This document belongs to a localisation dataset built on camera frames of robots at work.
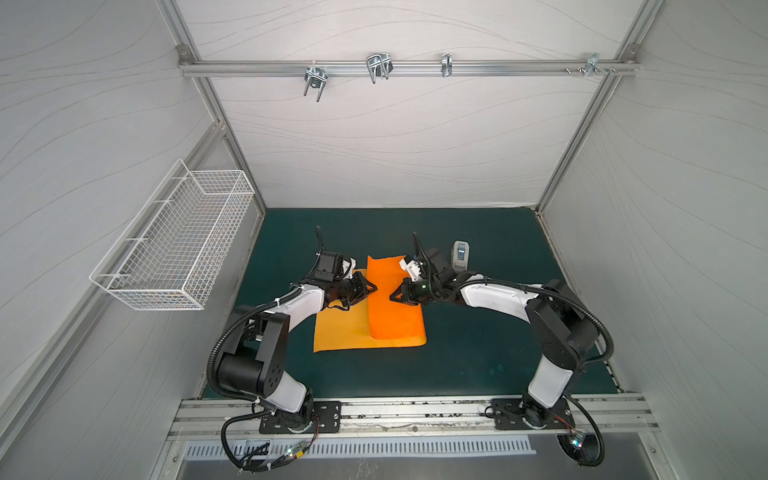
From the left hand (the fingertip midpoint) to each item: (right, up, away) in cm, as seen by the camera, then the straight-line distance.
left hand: (372, 289), depth 89 cm
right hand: (+5, -2, -2) cm, 6 cm away
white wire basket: (-46, +12, -21) cm, 52 cm away
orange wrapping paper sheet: (+1, -9, -3) cm, 9 cm away
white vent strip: (-22, -35, -19) cm, 45 cm away
